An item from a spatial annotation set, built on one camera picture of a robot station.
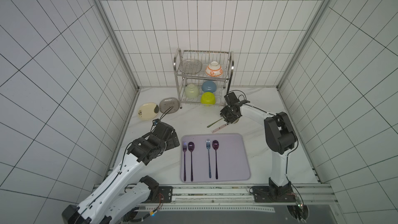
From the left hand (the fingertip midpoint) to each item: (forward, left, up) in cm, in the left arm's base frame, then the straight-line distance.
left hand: (166, 144), depth 75 cm
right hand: (+24, -27, -11) cm, 38 cm away
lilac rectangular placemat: (-1, -35, -14) cm, 38 cm away
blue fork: (+7, -21, -13) cm, 26 cm away
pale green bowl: (+42, -10, -6) cm, 44 cm away
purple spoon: (+4, -12, -12) cm, 17 cm away
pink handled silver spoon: (+18, -29, -14) cm, 37 cm away
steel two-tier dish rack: (+37, -18, +11) cm, 43 cm away
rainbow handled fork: (+21, -26, -14) cm, 36 cm away
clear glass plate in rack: (+45, -10, +13) cm, 48 cm away
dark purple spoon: (+5, -26, -12) cm, 29 cm away
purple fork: (+5, -8, -12) cm, 15 cm away
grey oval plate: (+36, +7, -13) cm, 39 cm away
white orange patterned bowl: (+38, -25, +17) cm, 48 cm away
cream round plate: (+29, +21, -13) cm, 38 cm away
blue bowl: (+49, -23, -8) cm, 54 cm away
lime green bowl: (+34, -22, -4) cm, 41 cm away
